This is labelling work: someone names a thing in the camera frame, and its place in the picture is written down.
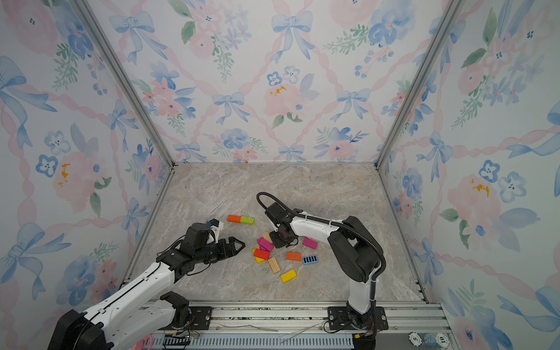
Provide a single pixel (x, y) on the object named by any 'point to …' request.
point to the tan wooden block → (266, 236)
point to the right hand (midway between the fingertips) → (280, 240)
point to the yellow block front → (289, 276)
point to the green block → (247, 220)
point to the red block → (261, 254)
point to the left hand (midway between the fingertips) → (239, 246)
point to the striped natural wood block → (274, 265)
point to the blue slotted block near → (310, 259)
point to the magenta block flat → (310, 243)
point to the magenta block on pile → (264, 244)
